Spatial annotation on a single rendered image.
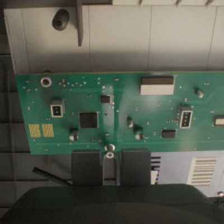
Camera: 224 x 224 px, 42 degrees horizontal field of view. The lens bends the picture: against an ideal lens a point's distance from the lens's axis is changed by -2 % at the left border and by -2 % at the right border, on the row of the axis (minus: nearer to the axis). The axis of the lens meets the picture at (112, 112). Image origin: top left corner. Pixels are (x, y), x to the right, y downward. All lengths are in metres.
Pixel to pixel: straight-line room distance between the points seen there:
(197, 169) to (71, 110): 0.10
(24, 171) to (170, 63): 0.15
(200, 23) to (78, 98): 0.08
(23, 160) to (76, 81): 0.11
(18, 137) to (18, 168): 0.03
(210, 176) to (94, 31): 0.13
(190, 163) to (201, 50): 0.08
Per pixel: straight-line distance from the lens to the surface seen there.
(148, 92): 0.16
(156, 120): 0.18
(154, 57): 0.17
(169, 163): 0.21
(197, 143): 0.19
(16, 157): 0.25
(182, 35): 0.16
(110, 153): 0.18
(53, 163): 0.24
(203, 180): 0.23
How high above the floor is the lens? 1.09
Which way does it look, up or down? 1 degrees up
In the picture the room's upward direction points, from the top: 89 degrees clockwise
